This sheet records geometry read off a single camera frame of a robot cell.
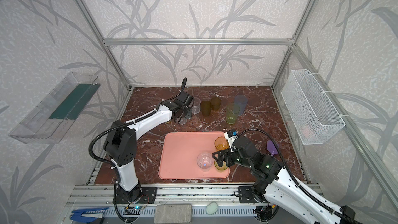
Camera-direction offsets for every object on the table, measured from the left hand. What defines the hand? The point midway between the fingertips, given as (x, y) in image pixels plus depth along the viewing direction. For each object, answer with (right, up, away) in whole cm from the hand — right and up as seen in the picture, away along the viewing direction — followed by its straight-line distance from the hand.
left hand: (189, 108), depth 93 cm
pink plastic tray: (-4, -25, -8) cm, 26 cm away
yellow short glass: (+19, -20, -4) cm, 28 cm away
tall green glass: (+28, -3, +12) cm, 30 cm away
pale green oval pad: (+13, -44, -23) cm, 51 cm away
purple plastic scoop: (+48, -22, -5) cm, 53 cm away
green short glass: (+20, -31, -10) cm, 38 cm away
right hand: (+17, -18, -19) cm, 31 cm away
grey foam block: (-4, -45, -26) cm, 52 cm away
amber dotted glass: (+10, 0, +13) cm, 16 cm away
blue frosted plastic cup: (+33, +4, +5) cm, 33 cm away
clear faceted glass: (+9, -29, -9) cm, 31 cm away
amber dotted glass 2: (+16, +4, +14) cm, 22 cm away
